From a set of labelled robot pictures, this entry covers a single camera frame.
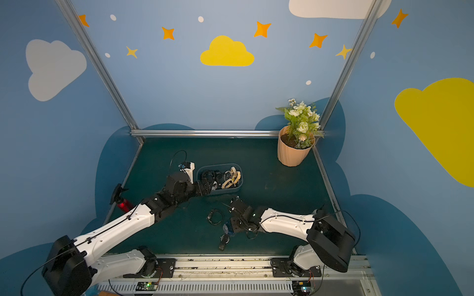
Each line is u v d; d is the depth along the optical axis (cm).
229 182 97
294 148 96
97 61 83
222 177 101
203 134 126
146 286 71
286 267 75
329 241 43
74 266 38
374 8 69
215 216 88
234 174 100
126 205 84
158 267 74
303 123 90
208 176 104
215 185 96
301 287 71
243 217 65
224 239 82
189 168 72
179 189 61
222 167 101
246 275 73
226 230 82
